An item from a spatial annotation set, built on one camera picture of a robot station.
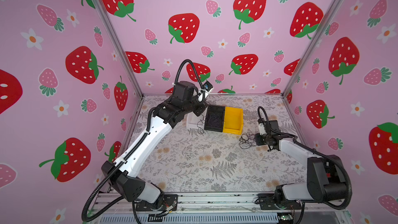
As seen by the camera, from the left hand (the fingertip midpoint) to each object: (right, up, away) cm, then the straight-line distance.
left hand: (205, 97), depth 72 cm
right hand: (+32, -23, +21) cm, 44 cm away
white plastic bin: (-10, -13, +32) cm, 36 cm away
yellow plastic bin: (+20, -13, +33) cm, 41 cm away
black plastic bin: (+8, -6, +42) cm, 43 cm away
